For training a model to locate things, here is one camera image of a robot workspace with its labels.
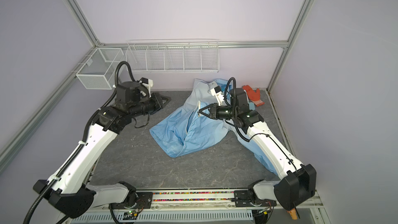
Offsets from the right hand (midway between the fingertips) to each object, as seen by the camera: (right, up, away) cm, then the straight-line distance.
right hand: (199, 113), depth 70 cm
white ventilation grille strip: (+16, -48, +1) cm, 51 cm away
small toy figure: (+42, -45, -1) cm, 62 cm away
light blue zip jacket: (-9, -12, +19) cm, 25 cm away
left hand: (-12, +5, -4) cm, 14 cm away
